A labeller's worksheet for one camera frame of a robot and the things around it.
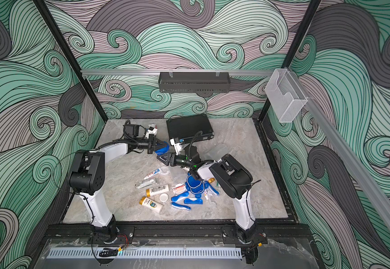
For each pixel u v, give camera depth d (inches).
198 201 32.9
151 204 31.4
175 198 32.9
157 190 33.6
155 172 36.4
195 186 33.7
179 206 32.1
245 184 20.6
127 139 30.6
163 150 33.9
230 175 20.8
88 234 28.6
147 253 29.9
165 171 36.7
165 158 34.4
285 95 30.6
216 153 40.5
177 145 32.5
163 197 33.0
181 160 31.3
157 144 33.7
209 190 33.7
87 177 20.1
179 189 34.4
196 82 37.6
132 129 31.2
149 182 35.0
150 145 32.7
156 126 44.5
